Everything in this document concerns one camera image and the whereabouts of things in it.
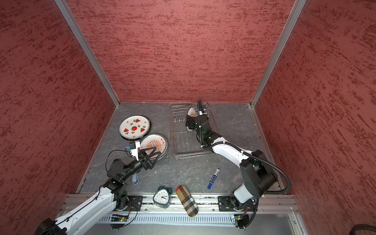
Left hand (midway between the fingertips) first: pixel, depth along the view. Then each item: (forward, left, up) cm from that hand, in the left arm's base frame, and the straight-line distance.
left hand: (159, 153), depth 74 cm
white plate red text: (+16, +8, -14) cm, 22 cm away
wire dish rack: (+15, -13, -16) cm, 26 cm away
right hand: (+21, -16, +3) cm, 27 cm away
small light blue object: (-9, +14, -14) cm, 22 cm away
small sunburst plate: (+16, +8, -14) cm, 22 cm away
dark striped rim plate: (+27, +25, -15) cm, 39 cm away
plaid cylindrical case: (-19, -15, -13) cm, 28 cm away
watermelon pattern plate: (+26, +24, -15) cm, 39 cm away
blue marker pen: (-5, -31, -16) cm, 35 cm away
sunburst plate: (+35, -16, -6) cm, 39 cm away
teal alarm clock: (-18, -2, -12) cm, 22 cm away
